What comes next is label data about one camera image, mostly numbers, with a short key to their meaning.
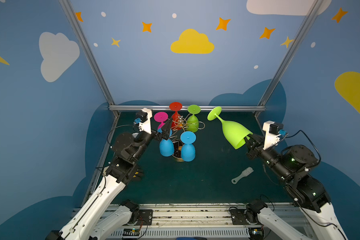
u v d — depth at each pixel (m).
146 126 0.51
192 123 0.86
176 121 0.78
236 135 0.52
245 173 0.88
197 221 0.73
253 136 0.52
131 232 0.73
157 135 0.52
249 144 0.55
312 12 0.71
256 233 0.73
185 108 0.84
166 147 0.78
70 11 0.70
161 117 0.78
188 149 0.75
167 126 0.54
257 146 0.47
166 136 0.56
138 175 0.87
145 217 0.74
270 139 0.46
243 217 0.75
